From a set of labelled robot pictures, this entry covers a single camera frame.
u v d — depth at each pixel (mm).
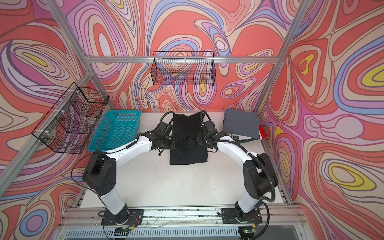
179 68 991
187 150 908
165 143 750
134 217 728
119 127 1113
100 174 461
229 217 730
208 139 653
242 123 986
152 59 859
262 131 1070
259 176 455
